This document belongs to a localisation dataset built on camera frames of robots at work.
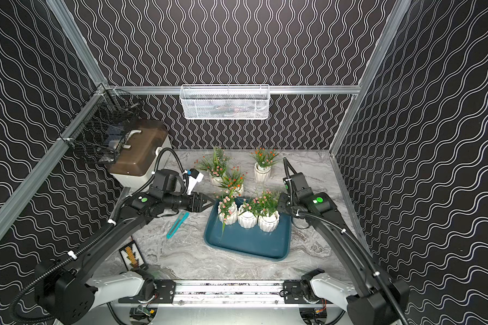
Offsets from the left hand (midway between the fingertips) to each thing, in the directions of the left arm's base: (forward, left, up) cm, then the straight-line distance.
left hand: (209, 198), depth 74 cm
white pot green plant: (+2, -24, -17) cm, 29 cm away
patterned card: (-16, +31, -21) cm, 41 cm away
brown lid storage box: (+17, +36, -2) cm, 40 cm away
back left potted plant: (+25, +3, -10) cm, 27 cm away
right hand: (+2, -27, -4) cm, 28 cm away
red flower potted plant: (+14, -7, -9) cm, 18 cm away
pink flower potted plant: (0, -14, -15) cm, 21 cm away
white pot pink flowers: (+1, -6, -11) cm, 12 cm away
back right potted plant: (+31, -21, -9) cm, 39 cm away
